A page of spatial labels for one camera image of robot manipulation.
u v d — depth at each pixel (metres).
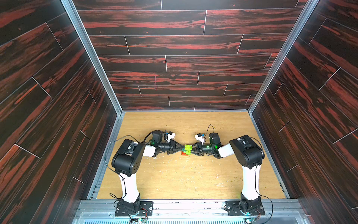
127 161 0.51
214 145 0.83
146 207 0.74
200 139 0.93
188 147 0.88
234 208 0.73
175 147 0.85
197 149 0.86
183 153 0.94
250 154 0.55
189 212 0.74
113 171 0.52
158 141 0.80
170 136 0.91
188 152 0.91
